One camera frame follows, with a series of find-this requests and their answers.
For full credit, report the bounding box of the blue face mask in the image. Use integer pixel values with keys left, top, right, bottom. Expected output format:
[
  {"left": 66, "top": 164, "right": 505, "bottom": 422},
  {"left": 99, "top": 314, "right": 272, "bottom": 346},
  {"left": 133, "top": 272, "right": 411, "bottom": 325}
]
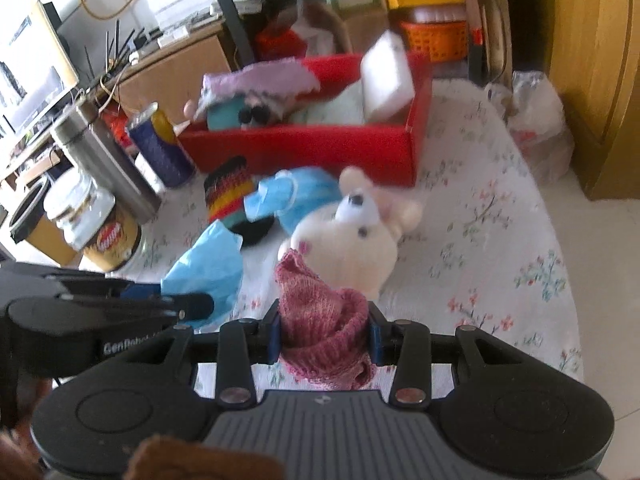
[
  {"left": 160, "top": 220, "right": 243, "bottom": 328},
  {"left": 243, "top": 167, "right": 342, "bottom": 235}
]

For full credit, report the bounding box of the pink knitted sock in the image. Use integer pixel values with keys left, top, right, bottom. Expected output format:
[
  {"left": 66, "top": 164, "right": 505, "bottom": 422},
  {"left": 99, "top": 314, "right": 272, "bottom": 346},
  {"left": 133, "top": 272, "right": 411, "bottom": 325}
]
[{"left": 274, "top": 249, "right": 374, "bottom": 390}]

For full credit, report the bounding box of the white plush mouse toy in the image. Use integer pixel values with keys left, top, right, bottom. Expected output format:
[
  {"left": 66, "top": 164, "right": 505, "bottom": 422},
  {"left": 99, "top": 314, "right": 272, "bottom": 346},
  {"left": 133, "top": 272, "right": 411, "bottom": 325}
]
[{"left": 278, "top": 166, "right": 424, "bottom": 301}]

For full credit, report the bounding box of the striped knitted pouch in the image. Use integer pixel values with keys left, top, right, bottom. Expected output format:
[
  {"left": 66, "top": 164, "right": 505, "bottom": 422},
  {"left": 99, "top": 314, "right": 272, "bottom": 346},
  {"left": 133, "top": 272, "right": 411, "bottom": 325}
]
[{"left": 204, "top": 156, "right": 274, "bottom": 247}]

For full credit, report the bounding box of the white sponge block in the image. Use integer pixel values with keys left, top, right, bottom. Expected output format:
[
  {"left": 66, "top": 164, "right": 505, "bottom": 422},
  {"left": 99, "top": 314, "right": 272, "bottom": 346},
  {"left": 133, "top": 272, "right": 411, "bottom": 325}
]
[{"left": 360, "top": 30, "right": 416, "bottom": 122}]

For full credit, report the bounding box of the person's right hand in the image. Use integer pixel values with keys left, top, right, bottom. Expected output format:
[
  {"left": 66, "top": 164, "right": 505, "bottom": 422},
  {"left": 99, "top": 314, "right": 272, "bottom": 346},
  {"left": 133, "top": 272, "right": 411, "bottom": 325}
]
[{"left": 1, "top": 430, "right": 285, "bottom": 480}]

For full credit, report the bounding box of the glass coffee jar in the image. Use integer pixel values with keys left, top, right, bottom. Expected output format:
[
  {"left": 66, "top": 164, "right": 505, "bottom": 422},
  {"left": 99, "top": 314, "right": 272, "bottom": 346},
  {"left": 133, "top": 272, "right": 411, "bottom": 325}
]
[{"left": 43, "top": 167, "right": 142, "bottom": 272}]

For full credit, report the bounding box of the yellow waste bin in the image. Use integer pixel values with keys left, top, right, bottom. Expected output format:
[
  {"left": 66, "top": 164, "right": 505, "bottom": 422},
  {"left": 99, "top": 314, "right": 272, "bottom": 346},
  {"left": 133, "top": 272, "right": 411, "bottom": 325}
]
[{"left": 9, "top": 176, "right": 78, "bottom": 266}]

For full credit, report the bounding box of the floral tablecloth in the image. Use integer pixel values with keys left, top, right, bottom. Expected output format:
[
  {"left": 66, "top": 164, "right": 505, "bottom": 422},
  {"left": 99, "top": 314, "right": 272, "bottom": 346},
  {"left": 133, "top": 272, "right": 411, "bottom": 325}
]
[{"left": 115, "top": 79, "right": 584, "bottom": 382}]

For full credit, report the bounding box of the stainless steel thermos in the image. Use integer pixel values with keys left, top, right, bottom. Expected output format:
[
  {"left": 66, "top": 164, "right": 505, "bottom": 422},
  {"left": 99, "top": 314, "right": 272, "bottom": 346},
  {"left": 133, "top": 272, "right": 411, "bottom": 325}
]
[{"left": 50, "top": 96, "right": 162, "bottom": 224}]

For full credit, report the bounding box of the blue drink can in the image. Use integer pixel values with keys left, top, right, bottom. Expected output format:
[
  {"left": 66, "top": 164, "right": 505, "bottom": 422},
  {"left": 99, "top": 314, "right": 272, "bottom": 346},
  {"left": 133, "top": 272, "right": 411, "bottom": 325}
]
[{"left": 125, "top": 102, "right": 195, "bottom": 188}]

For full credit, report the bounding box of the red cardboard box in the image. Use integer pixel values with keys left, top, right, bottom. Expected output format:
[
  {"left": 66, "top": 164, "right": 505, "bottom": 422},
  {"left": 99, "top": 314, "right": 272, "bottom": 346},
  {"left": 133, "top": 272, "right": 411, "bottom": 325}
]
[{"left": 178, "top": 52, "right": 432, "bottom": 188}]

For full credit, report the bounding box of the wifi router with antennas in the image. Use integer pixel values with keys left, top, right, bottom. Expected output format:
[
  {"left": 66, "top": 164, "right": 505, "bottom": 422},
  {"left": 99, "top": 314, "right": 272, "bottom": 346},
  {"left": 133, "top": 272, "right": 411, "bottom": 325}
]
[{"left": 79, "top": 18, "right": 162, "bottom": 87}]

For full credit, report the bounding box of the flat screen television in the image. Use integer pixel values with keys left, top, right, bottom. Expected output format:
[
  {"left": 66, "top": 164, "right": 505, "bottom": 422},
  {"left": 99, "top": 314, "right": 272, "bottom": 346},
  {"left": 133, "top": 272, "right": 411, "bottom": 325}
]
[{"left": 1, "top": 0, "right": 79, "bottom": 136}]

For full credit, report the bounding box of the white plastic bag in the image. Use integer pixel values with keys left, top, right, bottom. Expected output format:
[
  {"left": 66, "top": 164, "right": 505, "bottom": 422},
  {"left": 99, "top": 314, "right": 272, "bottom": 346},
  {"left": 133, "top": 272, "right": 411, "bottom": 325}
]
[{"left": 485, "top": 70, "right": 575, "bottom": 185}]

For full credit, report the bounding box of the red and white bag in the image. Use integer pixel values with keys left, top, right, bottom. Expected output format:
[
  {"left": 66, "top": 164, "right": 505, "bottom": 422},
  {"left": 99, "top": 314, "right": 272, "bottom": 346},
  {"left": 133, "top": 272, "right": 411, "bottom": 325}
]
[{"left": 254, "top": 0, "right": 336, "bottom": 61}]

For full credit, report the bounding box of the orange plastic basket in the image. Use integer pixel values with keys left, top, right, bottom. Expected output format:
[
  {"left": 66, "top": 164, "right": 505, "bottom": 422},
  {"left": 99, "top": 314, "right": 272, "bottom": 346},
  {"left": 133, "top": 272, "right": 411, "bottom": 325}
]
[{"left": 400, "top": 21, "right": 469, "bottom": 63}]

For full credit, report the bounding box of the brown cardboard box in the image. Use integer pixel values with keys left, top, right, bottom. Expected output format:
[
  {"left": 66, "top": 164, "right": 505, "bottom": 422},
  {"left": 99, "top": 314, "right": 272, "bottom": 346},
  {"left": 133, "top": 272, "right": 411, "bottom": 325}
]
[{"left": 304, "top": 1, "right": 396, "bottom": 57}]

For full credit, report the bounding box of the wooden cupboard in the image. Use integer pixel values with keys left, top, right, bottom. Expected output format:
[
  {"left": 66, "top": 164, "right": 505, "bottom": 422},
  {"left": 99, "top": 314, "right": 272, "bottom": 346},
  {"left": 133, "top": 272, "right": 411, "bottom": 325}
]
[{"left": 504, "top": 0, "right": 640, "bottom": 202}]

